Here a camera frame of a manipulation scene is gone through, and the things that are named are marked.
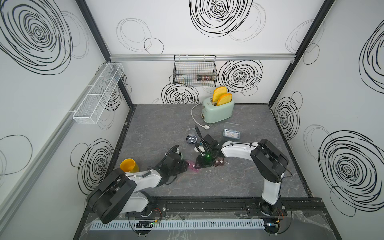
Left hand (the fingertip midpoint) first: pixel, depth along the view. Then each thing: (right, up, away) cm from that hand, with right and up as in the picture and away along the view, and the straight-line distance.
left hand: (189, 165), depth 87 cm
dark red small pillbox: (+18, +2, +1) cm, 18 cm away
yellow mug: (-33, +1, -5) cm, 34 cm away
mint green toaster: (+15, +31, +13) cm, 37 cm away
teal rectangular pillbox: (+29, +17, +15) cm, 37 cm away
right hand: (+5, -2, -1) cm, 5 cm away
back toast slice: (+19, +45, +12) cm, 51 cm away
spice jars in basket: (+9, +53, +3) cm, 54 cm away
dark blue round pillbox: (+1, +14, +12) cm, 18 cm away
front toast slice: (+23, +40, +9) cm, 47 cm away
